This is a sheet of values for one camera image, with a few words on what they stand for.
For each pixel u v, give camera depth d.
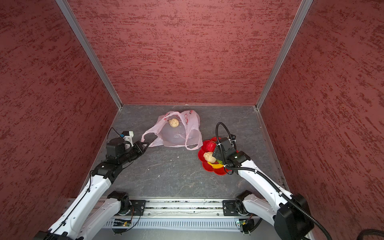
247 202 0.62
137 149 0.69
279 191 0.43
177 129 1.04
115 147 0.57
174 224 0.77
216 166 0.86
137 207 0.73
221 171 0.86
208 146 0.90
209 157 0.86
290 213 0.39
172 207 0.76
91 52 0.88
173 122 1.03
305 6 0.71
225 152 0.62
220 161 0.85
